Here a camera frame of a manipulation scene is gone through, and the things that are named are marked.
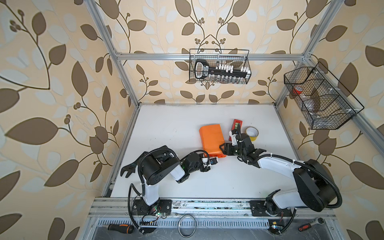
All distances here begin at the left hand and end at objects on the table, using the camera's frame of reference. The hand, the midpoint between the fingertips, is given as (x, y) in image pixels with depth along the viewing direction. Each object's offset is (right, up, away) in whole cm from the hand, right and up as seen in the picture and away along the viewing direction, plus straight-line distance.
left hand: (213, 154), depth 88 cm
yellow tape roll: (+29, +12, +15) cm, 34 cm away
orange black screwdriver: (-43, -29, -21) cm, 56 cm away
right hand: (+7, +4, +1) cm, 8 cm away
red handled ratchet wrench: (+48, -27, -18) cm, 58 cm away
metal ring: (-18, -26, -21) cm, 38 cm away
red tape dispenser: (+15, +16, +11) cm, 25 cm away
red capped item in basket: (+50, +39, 0) cm, 63 cm away
